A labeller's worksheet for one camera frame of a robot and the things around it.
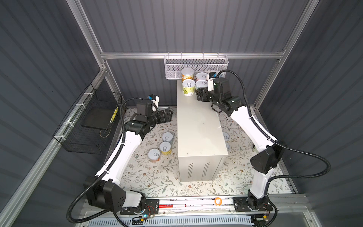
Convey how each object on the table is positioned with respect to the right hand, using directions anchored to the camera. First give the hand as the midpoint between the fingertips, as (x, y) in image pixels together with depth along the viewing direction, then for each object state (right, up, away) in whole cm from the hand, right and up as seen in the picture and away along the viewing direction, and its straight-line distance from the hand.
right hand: (202, 91), depth 78 cm
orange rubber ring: (+8, -60, -3) cm, 61 cm away
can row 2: (-22, -34, +11) cm, 42 cm away
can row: (-21, -27, +15) cm, 38 cm away
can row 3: (+19, -34, +15) cm, 41 cm away
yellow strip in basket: (-51, -13, +3) cm, 53 cm away
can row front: (-29, -38, +8) cm, 49 cm away
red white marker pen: (-14, -62, -4) cm, 63 cm away
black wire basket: (-62, -17, -6) cm, 65 cm away
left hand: (-21, -12, -1) cm, 24 cm away
